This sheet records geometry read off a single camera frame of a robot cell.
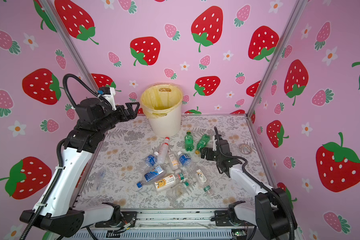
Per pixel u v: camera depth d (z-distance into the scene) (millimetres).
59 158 404
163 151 951
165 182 803
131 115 574
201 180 816
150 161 894
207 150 782
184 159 903
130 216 753
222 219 731
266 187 445
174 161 900
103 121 494
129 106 566
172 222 732
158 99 1053
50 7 680
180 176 838
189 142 1003
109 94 550
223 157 657
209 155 780
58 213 383
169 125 1072
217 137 768
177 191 834
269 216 409
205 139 1033
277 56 858
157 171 838
